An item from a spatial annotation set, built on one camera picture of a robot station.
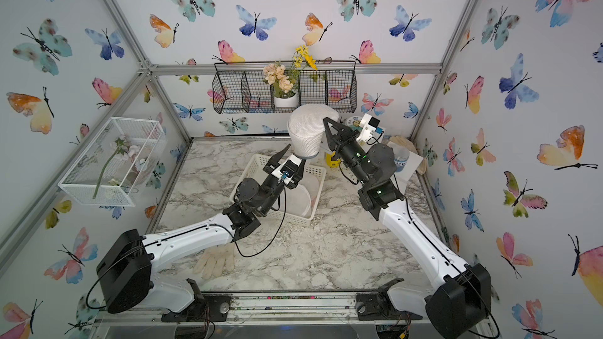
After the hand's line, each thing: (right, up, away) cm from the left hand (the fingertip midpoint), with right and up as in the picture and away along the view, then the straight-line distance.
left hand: (294, 148), depth 68 cm
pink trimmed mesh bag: (0, -20, +26) cm, 32 cm away
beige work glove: (-29, -38, +15) cm, 50 cm away
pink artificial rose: (-55, +1, +7) cm, 55 cm away
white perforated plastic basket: (-20, -8, +37) cm, 43 cm away
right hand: (+8, +8, -8) cm, 14 cm away
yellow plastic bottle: (+15, -5, +39) cm, 42 cm away
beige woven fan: (+52, +6, +51) cm, 73 cm away
